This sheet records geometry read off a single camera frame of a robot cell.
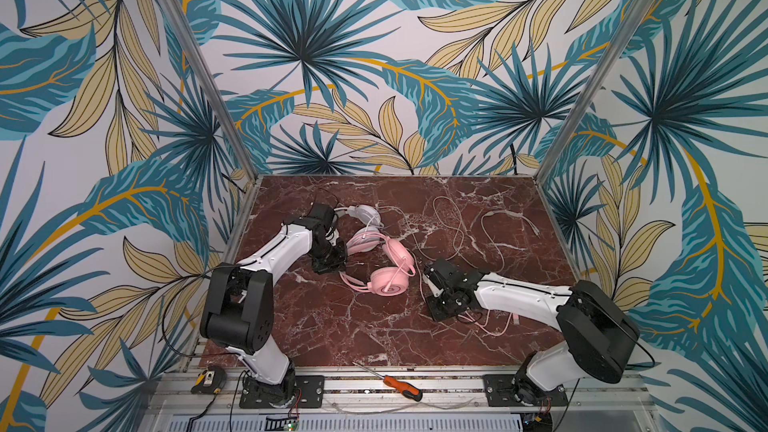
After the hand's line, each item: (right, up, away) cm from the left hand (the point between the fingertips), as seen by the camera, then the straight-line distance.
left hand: (345, 266), depth 87 cm
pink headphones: (+12, -1, -14) cm, 19 cm away
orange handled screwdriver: (+18, -27, -15) cm, 35 cm away
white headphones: (+5, +15, +11) cm, 19 cm away
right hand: (+25, -14, +1) cm, 29 cm away
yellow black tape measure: (-31, -25, -14) cm, 42 cm away
